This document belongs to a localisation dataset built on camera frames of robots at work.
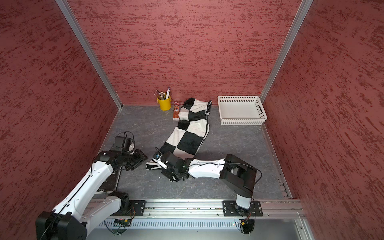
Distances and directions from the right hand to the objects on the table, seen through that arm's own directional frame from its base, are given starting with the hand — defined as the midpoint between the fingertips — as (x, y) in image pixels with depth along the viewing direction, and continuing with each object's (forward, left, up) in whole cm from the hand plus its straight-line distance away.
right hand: (165, 168), depth 83 cm
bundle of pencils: (+48, +6, +13) cm, 50 cm away
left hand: (+1, +10, +6) cm, 12 cm away
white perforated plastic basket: (+48, -55, -5) cm, 73 cm away
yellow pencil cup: (+52, +6, 0) cm, 52 cm away
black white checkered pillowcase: (+21, -12, -3) cm, 24 cm away
